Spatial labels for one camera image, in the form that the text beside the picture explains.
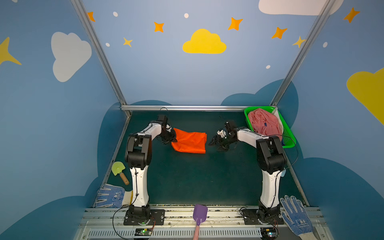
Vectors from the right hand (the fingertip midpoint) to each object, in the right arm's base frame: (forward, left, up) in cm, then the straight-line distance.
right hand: (213, 145), depth 99 cm
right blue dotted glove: (-39, -41, -4) cm, 57 cm away
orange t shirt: (+2, +16, -1) cm, 16 cm away
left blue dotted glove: (-35, +58, -2) cm, 68 cm away
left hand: (+4, +25, 0) cm, 25 cm away
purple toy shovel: (-41, +8, -2) cm, 42 cm away
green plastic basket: (+6, -50, +2) cm, 51 cm away
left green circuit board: (-50, +35, -3) cm, 61 cm away
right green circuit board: (-46, -26, -4) cm, 53 cm away
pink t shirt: (+18, -37, +4) cm, 41 cm away
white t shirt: (+26, -47, +7) cm, 54 cm away
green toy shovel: (-19, +59, 0) cm, 62 cm away
